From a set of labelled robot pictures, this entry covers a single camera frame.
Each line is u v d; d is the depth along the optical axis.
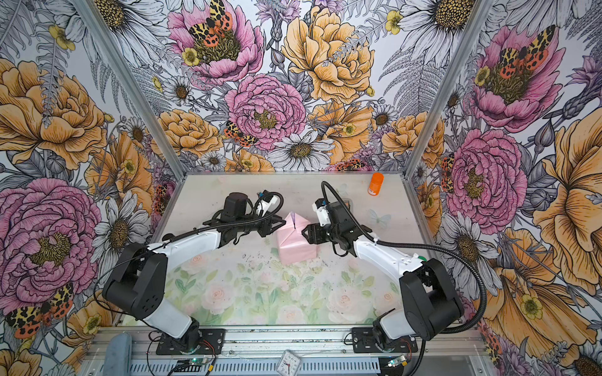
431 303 0.43
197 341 0.72
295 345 0.75
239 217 0.73
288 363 0.69
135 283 0.45
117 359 0.69
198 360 0.71
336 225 0.67
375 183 1.08
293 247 0.84
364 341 0.73
